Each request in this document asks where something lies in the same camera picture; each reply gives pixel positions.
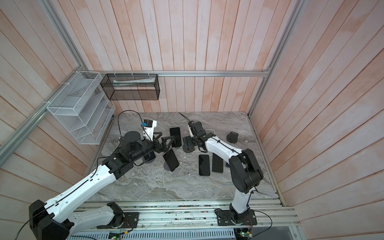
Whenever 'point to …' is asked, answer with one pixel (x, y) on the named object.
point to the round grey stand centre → (188, 148)
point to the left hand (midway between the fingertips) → (168, 138)
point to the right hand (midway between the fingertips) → (191, 139)
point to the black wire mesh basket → (131, 86)
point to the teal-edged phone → (217, 163)
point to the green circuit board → (245, 235)
